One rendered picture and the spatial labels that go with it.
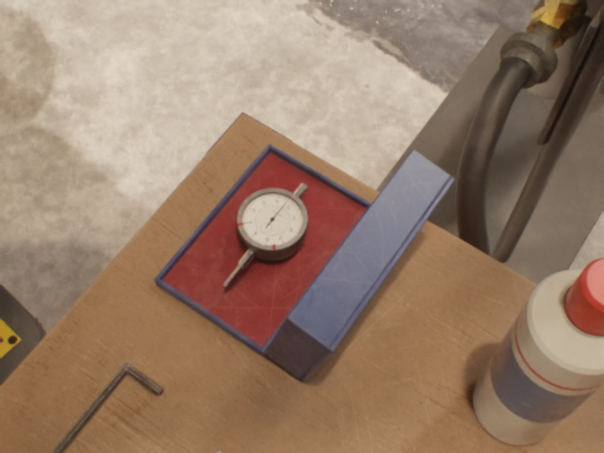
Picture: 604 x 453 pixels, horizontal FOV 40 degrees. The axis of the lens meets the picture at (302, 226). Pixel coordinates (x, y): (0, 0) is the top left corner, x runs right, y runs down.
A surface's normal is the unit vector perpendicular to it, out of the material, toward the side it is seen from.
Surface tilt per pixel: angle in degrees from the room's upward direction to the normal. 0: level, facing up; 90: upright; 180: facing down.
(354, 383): 0
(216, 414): 0
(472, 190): 49
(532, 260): 0
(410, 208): 12
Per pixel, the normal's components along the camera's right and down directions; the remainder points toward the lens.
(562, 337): -0.51, 0.03
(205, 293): 0.00, -0.47
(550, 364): -0.65, 0.68
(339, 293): 0.18, -0.35
